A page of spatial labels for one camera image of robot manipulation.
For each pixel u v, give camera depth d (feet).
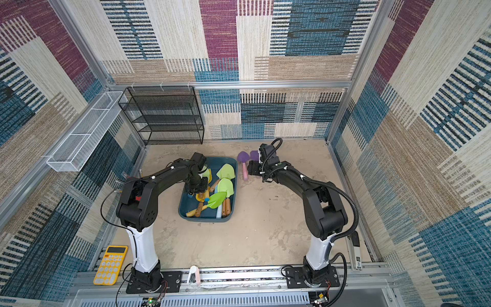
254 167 2.78
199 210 2.86
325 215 1.60
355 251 2.50
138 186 1.85
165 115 3.59
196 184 2.78
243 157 3.60
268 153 2.43
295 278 2.39
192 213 2.91
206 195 3.06
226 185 3.13
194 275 2.44
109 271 2.49
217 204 3.07
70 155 2.30
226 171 3.44
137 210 1.73
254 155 3.66
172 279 2.44
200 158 2.72
